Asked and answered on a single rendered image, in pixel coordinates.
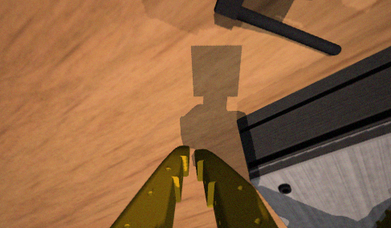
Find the black power strip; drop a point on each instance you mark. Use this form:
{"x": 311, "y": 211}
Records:
{"x": 233, "y": 9}

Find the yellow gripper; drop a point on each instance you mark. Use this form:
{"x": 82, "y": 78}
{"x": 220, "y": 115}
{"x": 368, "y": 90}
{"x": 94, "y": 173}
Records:
{"x": 235, "y": 201}

